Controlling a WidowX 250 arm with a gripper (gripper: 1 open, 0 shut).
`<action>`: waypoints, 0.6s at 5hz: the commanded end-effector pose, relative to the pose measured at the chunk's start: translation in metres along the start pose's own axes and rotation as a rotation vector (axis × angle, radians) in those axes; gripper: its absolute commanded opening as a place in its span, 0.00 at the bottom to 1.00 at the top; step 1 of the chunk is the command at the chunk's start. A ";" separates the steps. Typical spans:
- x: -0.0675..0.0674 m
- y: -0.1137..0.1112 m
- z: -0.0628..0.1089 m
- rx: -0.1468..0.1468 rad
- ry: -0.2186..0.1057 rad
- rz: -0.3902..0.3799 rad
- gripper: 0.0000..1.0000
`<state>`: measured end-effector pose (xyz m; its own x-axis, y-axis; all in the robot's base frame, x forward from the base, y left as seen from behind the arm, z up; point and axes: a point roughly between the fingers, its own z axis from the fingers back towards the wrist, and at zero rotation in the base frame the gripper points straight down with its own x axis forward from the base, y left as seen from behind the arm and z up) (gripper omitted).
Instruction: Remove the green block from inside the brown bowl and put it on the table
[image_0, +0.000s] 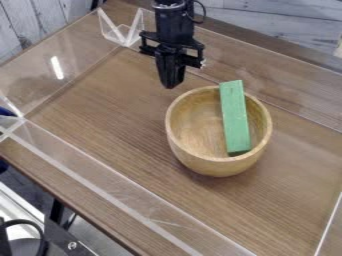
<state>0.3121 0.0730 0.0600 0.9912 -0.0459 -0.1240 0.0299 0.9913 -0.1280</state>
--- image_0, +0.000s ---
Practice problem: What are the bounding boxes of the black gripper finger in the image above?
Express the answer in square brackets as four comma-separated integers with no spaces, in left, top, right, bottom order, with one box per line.
[172,52,186,87]
[155,51,175,89]

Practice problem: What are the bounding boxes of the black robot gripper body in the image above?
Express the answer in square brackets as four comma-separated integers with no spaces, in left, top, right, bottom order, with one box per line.
[139,3,206,68]

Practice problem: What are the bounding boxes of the green rectangular block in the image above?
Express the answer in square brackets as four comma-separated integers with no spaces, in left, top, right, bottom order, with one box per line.
[219,80,251,156]

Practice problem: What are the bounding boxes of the brown wooden bowl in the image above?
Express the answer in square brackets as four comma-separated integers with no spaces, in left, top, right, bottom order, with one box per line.
[164,86,272,177]

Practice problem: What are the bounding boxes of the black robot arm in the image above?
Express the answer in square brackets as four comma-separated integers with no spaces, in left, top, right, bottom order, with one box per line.
[139,0,204,89]

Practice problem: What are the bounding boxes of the blue object at edge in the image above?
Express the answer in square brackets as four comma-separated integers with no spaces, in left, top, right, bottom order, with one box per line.
[0,106,16,117]

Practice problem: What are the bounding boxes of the black table leg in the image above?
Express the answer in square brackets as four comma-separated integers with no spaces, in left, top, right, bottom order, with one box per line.
[49,199,65,225]

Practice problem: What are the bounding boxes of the clear acrylic corner bracket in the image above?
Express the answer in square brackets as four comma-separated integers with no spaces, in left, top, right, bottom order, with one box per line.
[97,8,144,47]

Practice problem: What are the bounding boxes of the clear acrylic tray wall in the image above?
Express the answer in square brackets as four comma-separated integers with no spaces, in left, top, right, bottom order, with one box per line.
[0,96,258,256]

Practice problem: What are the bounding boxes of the black metal base plate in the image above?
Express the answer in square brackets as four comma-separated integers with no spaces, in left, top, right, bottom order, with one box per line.
[44,219,99,256]

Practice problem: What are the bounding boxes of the black cable loop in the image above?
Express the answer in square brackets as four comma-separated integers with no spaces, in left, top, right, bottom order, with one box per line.
[0,217,49,256]

